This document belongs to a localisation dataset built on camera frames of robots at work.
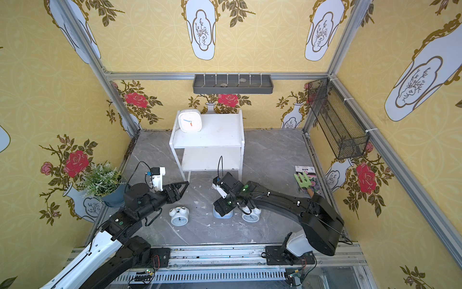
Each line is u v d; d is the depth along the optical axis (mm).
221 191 671
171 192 642
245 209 758
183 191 679
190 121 717
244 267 724
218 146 706
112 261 566
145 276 719
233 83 920
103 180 768
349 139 813
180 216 780
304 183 964
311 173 1003
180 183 677
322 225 424
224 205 717
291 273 720
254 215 778
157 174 660
